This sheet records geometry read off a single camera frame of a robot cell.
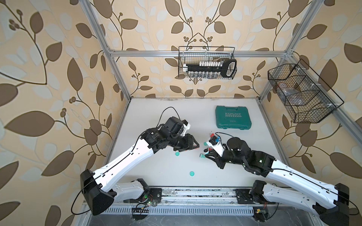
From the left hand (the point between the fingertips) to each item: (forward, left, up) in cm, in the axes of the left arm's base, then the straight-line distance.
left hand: (195, 144), depth 67 cm
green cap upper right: (-2, -4, +5) cm, 6 cm away
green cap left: (+6, +10, -26) cm, 29 cm away
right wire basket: (+22, -59, +11) cm, 64 cm away
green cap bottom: (-6, +1, -25) cm, 26 cm away
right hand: (-2, -6, -7) cm, 9 cm away
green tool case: (+31, -30, -19) cm, 47 cm away
